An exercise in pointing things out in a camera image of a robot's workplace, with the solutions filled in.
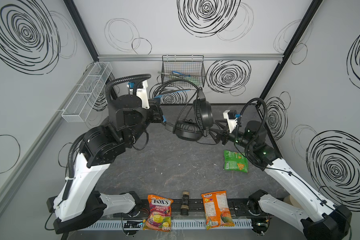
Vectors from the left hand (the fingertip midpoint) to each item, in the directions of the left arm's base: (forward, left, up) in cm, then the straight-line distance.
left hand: (160, 100), depth 51 cm
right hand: (+4, -21, -19) cm, 28 cm away
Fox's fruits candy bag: (-30, +2, -46) cm, 55 cm away
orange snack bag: (-26, -25, -48) cm, 60 cm away
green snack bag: (-1, -39, -47) cm, 61 cm away
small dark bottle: (-25, -10, -48) cm, 55 cm away
